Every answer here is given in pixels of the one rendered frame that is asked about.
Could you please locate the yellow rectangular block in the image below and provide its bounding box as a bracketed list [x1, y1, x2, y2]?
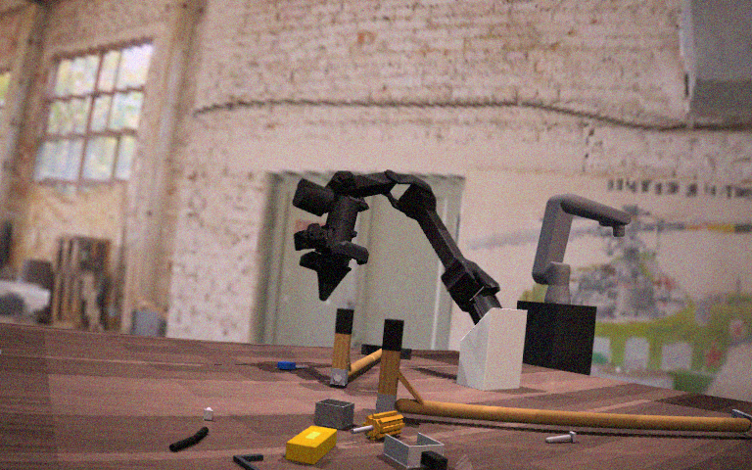
[286, 426, 338, 464]

